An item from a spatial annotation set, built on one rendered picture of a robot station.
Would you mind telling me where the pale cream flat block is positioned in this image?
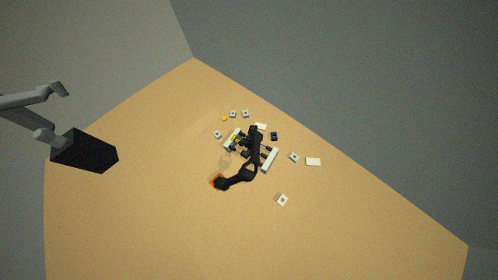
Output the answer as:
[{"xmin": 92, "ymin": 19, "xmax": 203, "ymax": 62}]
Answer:
[
  {"xmin": 254, "ymin": 122, "xmax": 267, "ymax": 131},
  {"xmin": 305, "ymin": 157, "xmax": 321, "ymax": 166}
]

